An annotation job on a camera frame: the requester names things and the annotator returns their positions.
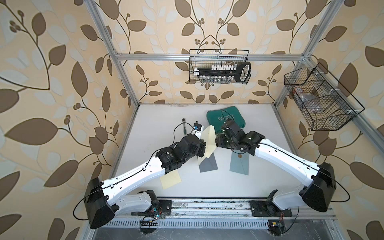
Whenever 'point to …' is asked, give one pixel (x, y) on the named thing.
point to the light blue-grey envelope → (239, 163)
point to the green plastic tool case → (216, 118)
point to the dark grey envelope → (208, 164)
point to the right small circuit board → (276, 227)
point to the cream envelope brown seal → (209, 136)
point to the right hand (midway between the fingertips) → (218, 141)
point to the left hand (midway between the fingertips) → (202, 139)
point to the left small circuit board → (148, 227)
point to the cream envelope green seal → (170, 179)
